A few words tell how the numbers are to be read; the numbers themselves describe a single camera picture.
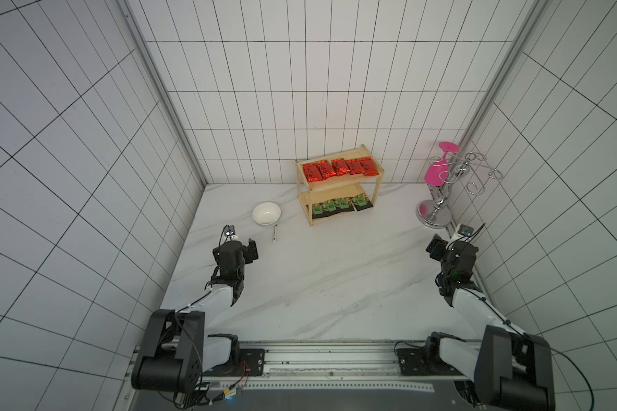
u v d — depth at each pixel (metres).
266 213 1.06
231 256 0.67
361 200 1.10
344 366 0.73
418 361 0.72
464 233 0.72
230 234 0.74
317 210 1.07
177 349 0.42
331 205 1.10
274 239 1.00
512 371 0.40
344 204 1.10
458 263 0.65
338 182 0.92
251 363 0.72
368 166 0.95
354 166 0.95
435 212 1.07
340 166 0.95
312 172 0.93
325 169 0.95
